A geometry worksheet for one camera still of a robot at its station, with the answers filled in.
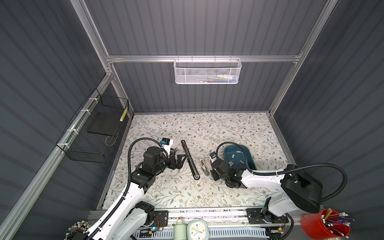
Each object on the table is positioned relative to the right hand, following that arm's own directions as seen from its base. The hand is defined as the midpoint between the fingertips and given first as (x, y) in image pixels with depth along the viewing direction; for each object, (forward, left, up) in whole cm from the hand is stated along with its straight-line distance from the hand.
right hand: (214, 167), depth 88 cm
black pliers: (+13, +25, -2) cm, 28 cm away
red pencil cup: (-30, -42, +13) cm, 53 cm away
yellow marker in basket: (+19, +50, +27) cm, 60 cm away
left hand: (+1, +19, +16) cm, 25 cm away
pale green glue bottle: (-32, +18, +6) cm, 37 cm away
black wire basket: (+5, +61, +27) cm, 67 cm away
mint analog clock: (-31, +10, +1) cm, 32 cm away
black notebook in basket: (+11, +57, +29) cm, 65 cm away
